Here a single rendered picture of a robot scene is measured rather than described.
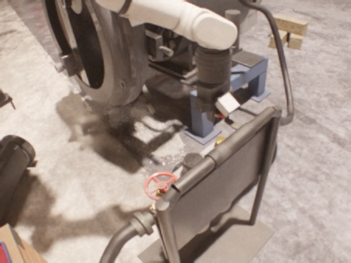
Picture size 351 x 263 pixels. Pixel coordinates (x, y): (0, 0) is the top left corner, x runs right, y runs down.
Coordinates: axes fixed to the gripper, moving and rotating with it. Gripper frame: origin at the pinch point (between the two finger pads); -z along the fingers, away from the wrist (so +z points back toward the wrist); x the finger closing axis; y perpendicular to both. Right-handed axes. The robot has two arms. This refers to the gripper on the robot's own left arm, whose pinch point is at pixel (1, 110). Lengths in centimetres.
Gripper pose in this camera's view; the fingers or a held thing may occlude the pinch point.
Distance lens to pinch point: 125.3
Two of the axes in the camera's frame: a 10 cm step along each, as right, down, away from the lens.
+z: 0.5, -6.4, -7.7
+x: 6.7, -5.5, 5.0
